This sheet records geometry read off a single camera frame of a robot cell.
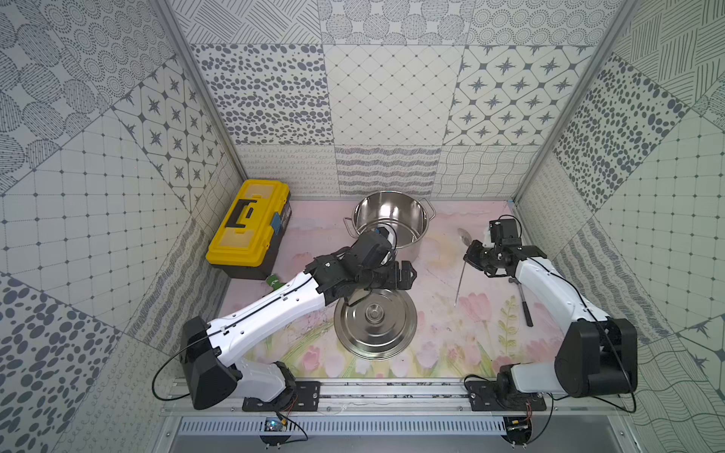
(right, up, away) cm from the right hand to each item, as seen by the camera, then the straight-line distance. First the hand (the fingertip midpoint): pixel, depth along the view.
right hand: (466, 259), depth 87 cm
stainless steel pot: (-18, +14, +9) cm, 25 cm away
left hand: (-21, 0, -17) cm, 27 cm away
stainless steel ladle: (+3, +6, +7) cm, 10 cm away
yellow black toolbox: (-69, +5, -2) cm, 70 cm away
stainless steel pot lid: (-28, -21, -1) cm, 35 cm away
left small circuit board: (-55, -41, -16) cm, 71 cm away
